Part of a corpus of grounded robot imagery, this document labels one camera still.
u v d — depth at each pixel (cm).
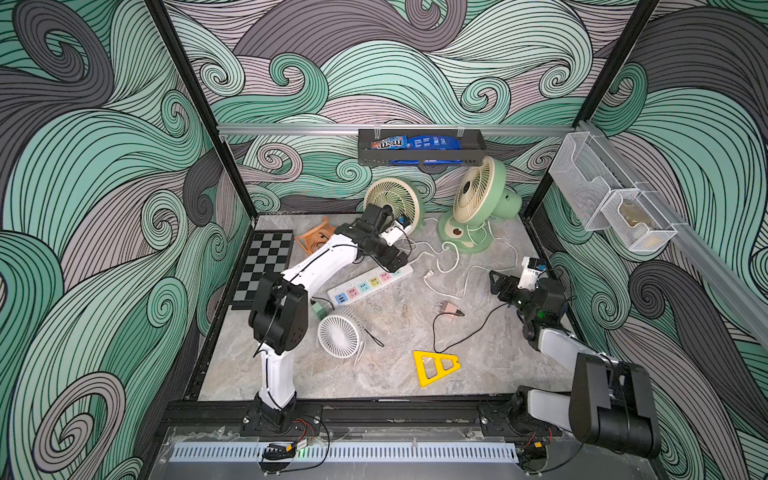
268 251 104
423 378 79
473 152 92
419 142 92
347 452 70
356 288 95
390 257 79
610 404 64
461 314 92
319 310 90
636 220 66
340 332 79
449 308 92
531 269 77
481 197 87
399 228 78
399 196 102
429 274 100
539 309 68
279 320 50
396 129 93
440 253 107
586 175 79
